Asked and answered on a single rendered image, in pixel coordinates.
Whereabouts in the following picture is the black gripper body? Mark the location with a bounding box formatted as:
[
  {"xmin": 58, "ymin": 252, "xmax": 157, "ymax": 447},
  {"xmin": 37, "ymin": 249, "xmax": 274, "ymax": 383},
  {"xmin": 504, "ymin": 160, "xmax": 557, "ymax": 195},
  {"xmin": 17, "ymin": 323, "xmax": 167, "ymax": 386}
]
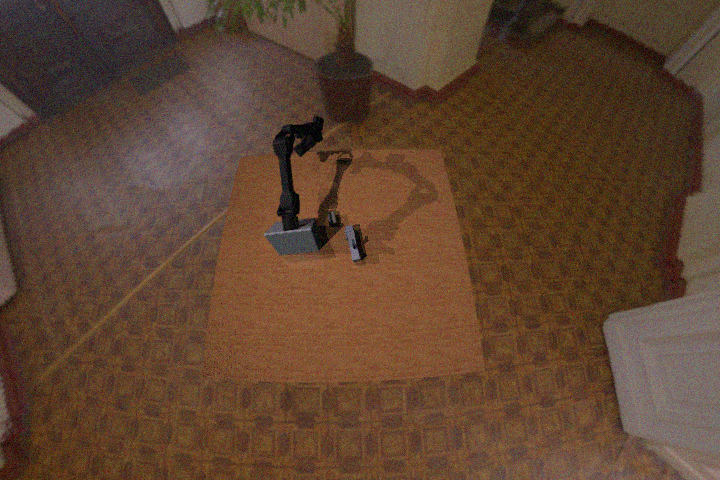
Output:
[{"xmin": 294, "ymin": 135, "xmax": 316, "ymax": 157}]

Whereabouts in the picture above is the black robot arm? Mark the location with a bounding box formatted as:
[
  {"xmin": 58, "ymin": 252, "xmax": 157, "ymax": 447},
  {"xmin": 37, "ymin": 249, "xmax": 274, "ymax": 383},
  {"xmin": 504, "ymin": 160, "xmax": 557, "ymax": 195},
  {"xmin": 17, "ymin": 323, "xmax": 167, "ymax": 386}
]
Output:
[{"xmin": 273, "ymin": 115, "xmax": 324, "ymax": 231}]

